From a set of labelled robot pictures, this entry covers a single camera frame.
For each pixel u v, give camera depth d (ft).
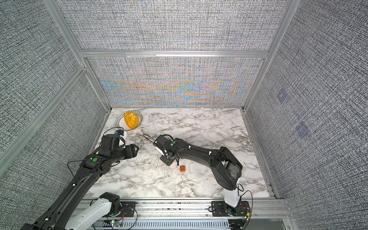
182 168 2.82
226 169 1.58
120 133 2.26
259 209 2.46
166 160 2.45
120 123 3.50
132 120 3.39
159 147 2.18
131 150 2.22
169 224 2.30
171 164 2.51
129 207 2.42
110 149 1.87
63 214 1.33
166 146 2.13
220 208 2.40
